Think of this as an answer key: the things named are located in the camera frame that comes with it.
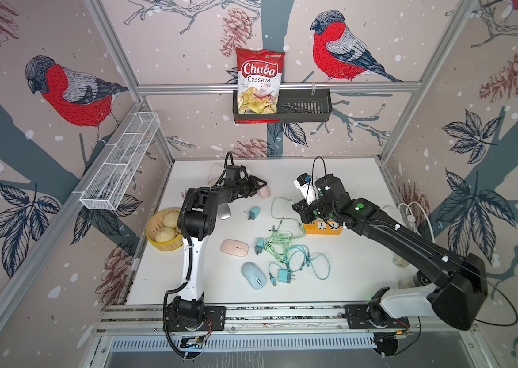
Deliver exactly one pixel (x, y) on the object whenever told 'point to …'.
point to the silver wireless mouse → (224, 211)
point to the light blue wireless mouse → (254, 274)
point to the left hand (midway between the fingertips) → (269, 180)
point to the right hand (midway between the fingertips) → (293, 205)
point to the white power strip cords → (408, 211)
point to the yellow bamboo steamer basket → (154, 222)
